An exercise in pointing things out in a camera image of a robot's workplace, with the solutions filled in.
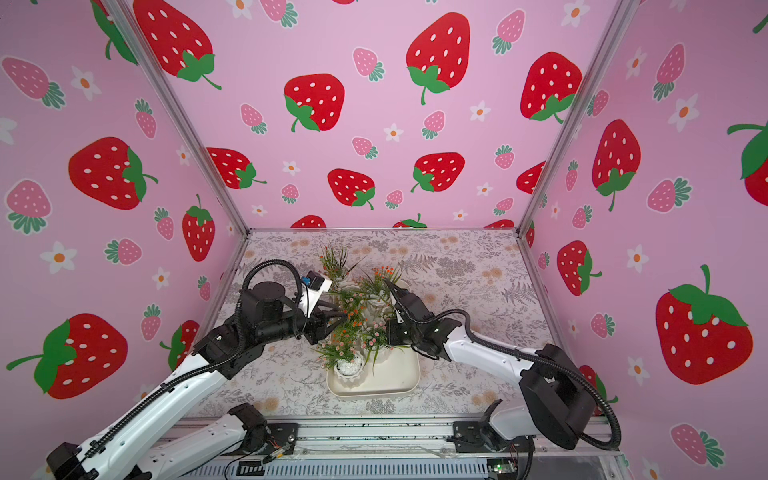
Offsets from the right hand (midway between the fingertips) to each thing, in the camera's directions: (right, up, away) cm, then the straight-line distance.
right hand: (378, 335), depth 82 cm
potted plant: (-9, -3, -7) cm, 12 cm away
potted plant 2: (-15, +20, +13) cm, 28 cm away
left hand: (-7, +9, -13) cm, 17 cm away
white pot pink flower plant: (-1, -1, -5) cm, 5 cm away
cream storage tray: (+6, -12, +3) cm, 13 cm away
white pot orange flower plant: (-1, +12, +10) cm, 15 cm away
